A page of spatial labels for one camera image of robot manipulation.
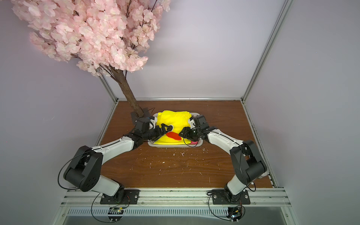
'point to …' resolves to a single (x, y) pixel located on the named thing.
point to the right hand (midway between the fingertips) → (182, 132)
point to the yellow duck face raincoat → (177, 119)
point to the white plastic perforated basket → (198, 143)
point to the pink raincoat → (193, 142)
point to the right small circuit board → (235, 213)
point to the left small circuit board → (115, 210)
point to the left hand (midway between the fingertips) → (169, 130)
